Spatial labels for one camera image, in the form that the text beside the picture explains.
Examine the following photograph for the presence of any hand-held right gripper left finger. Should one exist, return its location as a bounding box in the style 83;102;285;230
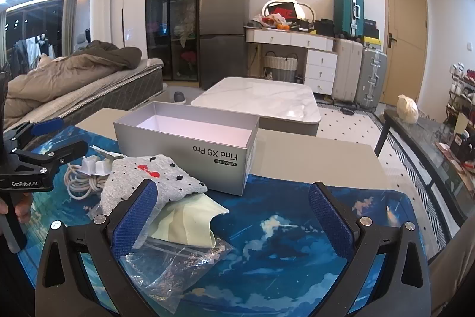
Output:
35;179;159;317

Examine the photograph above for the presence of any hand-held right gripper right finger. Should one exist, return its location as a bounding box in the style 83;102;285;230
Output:
308;181;440;317

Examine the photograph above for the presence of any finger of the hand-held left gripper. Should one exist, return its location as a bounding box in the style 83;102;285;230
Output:
15;140;90;175
4;117;64;153

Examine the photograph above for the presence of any white charger plug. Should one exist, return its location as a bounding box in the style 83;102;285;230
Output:
81;155;114;176

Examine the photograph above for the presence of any white charging cable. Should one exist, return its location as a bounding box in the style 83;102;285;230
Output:
64;155;112;201

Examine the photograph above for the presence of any grey dotted sock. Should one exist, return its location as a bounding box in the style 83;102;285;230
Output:
98;154;208;251

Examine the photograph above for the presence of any pale green cloth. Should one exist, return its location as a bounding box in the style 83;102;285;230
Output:
148;193;231;250

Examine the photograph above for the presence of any grey cardboard box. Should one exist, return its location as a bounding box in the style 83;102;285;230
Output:
113;102;260;197

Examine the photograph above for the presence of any person's left hand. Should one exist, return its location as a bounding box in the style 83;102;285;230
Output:
18;192;35;225

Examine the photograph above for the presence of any white paper leaflet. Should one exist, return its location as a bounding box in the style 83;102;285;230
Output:
88;144;126;161

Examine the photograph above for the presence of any bed with brown duvet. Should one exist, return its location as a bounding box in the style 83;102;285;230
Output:
5;40;143;128

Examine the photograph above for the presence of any blue sky desk mat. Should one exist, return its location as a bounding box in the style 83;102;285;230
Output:
22;124;438;317

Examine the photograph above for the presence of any clear plastic bag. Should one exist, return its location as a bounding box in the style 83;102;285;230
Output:
88;196;235;298

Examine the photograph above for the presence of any grey quilted bed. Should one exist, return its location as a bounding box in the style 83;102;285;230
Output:
7;59;164;128

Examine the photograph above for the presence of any striped rug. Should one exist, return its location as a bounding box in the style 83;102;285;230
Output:
397;139;450;251

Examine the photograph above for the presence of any dark window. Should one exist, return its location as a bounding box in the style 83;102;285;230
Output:
0;0;90;61

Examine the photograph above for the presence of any dark glass side table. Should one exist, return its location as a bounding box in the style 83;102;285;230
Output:
374;108;475;239

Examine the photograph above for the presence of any person's leg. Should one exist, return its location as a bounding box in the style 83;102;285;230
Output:
428;237;474;317

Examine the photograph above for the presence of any white plastic bag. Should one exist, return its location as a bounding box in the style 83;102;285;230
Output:
396;94;420;124

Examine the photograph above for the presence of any marble coffee table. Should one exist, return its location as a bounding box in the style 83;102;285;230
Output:
191;77;322;137

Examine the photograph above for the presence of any silver suitcase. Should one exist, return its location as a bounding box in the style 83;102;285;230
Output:
355;46;388;111

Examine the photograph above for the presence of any beige suitcase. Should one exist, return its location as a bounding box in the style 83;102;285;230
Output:
331;38;363;104

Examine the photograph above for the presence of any white dresser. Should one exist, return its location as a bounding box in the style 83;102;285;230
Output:
244;26;338;95

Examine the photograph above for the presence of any white woven basket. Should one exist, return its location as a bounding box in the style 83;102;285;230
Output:
263;51;299;82

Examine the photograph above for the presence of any shoe rack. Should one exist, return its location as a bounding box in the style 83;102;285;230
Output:
443;62;475;139

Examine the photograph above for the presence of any black bag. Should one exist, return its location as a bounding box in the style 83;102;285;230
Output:
313;19;336;36

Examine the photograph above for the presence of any beige door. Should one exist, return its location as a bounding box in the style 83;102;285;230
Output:
379;0;429;106

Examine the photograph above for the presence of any teal suitcase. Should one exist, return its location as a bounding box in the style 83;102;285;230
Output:
333;0;364;37

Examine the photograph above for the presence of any oval mirror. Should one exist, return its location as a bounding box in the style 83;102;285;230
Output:
262;0;314;30

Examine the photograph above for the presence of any grey fridge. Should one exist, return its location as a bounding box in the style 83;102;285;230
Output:
199;0;250;89

